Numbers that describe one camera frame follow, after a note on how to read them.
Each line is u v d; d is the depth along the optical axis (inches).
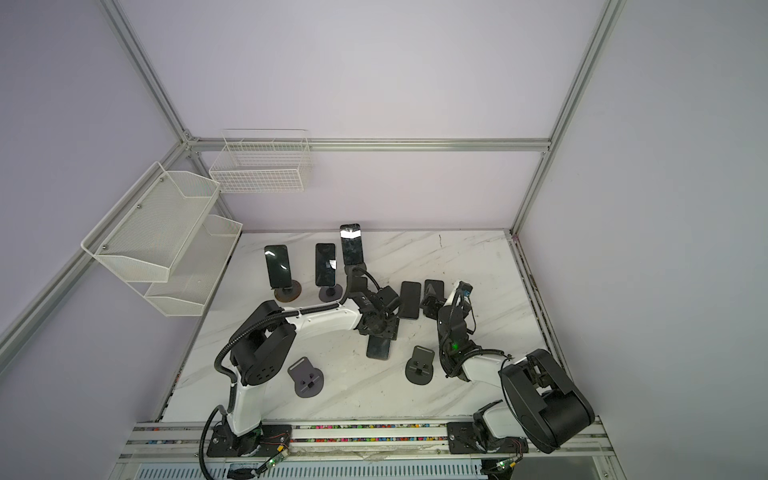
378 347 33.8
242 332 20.8
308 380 30.8
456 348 27.2
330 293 40.1
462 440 28.8
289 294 39.9
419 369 31.5
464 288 29.4
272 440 28.8
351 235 40.0
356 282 36.7
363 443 29.4
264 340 21.4
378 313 27.1
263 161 37.6
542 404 17.0
